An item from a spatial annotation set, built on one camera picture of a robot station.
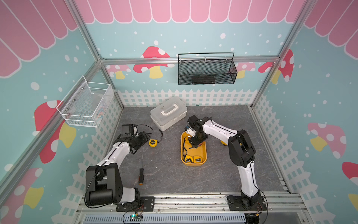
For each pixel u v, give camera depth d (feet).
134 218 2.39
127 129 2.32
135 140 2.48
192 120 2.58
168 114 3.27
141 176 2.71
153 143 3.17
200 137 2.70
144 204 2.44
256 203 2.24
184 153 3.06
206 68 3.09
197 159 2.87
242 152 1.85
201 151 3.11
